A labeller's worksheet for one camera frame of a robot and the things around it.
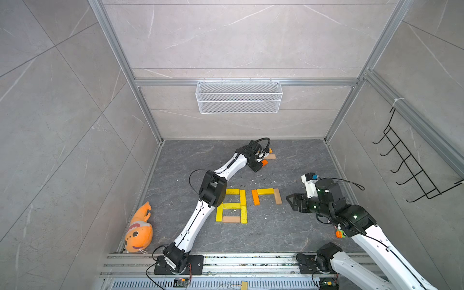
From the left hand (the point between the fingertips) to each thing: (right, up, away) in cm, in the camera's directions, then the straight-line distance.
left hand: (262, 163), depth 106 cm
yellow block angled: (+3, -15, -10) cm, 18 cm away
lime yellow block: (-24, -24, -18) cm, 38 cm away
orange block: (-5, -19, -14) cm, 24 cm away
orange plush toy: (-56, -28, -33) cm, 70 cm away
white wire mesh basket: (-14, +38, -6) cm, 40 cm away
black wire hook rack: (+50, -6, -46) cm, 68 cm away
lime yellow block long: (-18, -21, -16) cm, 32 cm away
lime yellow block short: (-12, -17, -13) cm, 25 cm away
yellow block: (-17, -15, -11) cm, 25 cm away
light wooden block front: (+7, -17, -14) cm, 23 cm away
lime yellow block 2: (-12, -25, -19) cm, 33 cm away
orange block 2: (+2, 0, 0) cm, 2 cm away
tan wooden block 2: (+7, +4, +7) cm, 11 cm away
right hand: (+9, -13, -33) cm, 36 cm away
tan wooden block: (-18, -27, -20) cm, 38 cm away
